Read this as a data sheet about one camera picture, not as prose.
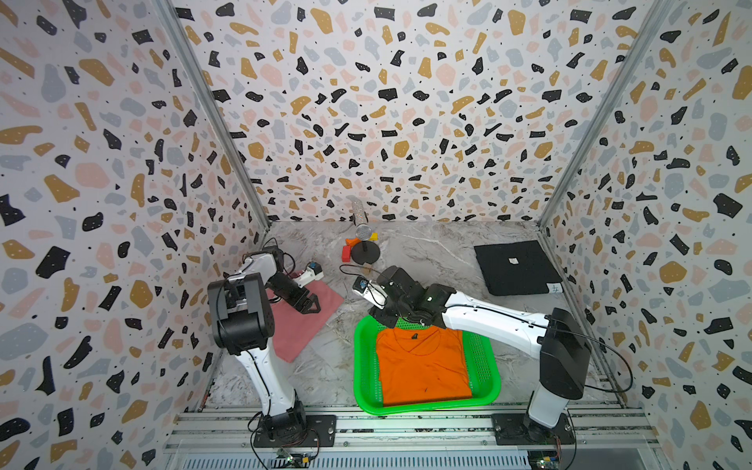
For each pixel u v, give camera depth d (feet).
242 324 1.72
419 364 2.74
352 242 3.71
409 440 2.40
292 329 2.95
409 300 2.00
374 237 3.84
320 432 2.41
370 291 2.21
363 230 2.87
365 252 3.68
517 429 2.40
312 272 2.94
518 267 3.57
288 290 2.77
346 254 3.60
